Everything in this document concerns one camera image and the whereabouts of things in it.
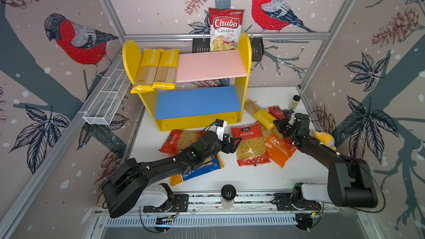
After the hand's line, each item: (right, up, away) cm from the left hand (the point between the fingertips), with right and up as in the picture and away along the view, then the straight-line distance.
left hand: (239, 136), depth 76 cm
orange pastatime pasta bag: (+23, -10, +10) cm, 27 cm away
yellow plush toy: (+47, -3, +7) cm, 47 cm away
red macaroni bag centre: (+8, -8, +9) cm, 14 cm away
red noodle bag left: (-31, -5, +13) cm, 34 cm away
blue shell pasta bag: (-11, -15, +6) cm, 20 cm away
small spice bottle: (+40, +16, +28) cm, 51 cm away
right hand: (+21, +7, +15) cm, 26 cm away
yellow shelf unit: (-15, +28, +49) cm, 58 cm away
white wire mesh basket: (-61, +15, -4) cm, 63 cm away
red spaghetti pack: (+29, +10, +28) cm, 41 cm away
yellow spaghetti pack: (+17, +8, +20) cm, 27 cm away
